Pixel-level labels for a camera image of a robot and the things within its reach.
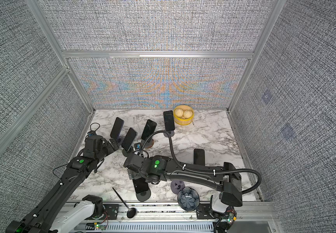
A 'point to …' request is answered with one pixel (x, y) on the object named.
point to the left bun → (179, 112)
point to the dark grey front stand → (143, 196)
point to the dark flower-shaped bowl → (188, 199)
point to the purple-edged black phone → (169, 121)
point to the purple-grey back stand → (171, 132)
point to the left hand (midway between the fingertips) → (113, 142)
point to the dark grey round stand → (125, 153)
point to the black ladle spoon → (131, 211)
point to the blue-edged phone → (117, 128)
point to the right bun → (188, 114)
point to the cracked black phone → (149, 129)
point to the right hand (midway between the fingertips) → (136, 164)
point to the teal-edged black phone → (129, 139)
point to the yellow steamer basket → (182, 121)
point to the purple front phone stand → (176, 186)
